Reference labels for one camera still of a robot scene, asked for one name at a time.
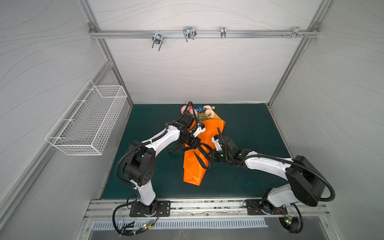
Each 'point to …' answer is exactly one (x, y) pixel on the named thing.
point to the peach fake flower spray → (208, 111)
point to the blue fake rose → (199, 108)
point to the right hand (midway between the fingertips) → (207, 151)
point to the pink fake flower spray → (182, 109)
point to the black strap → (202, 151)
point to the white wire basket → (85, 126)
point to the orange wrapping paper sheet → (196, 159)
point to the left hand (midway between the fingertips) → (200, 142)
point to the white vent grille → (205, 223)
